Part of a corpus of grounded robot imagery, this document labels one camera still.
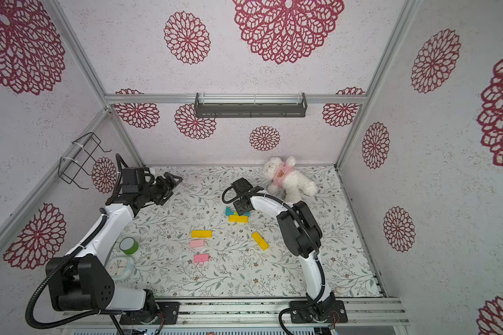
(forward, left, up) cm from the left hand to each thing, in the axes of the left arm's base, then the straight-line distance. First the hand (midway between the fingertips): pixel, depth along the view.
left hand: (179, 184), depth 84 cm
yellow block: (-11, -7, -22) cm, 26 cm away
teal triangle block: (-1, -18, -19) cm, 27 cm away
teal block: (-5, -27, -15) cm, 31 cm away
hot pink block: (-22, -8, -21) cm, 32 cm away
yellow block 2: (-5, -24, -19) cm, 31 cm away
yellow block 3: (-15, -33, -21) cm, 42 cm away
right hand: (+3, -25, -18) cm, 31 cm away
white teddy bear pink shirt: (+15, -47, -16) cm, 52 cm away
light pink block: (-16, -5, -21) cm, 27 cm away
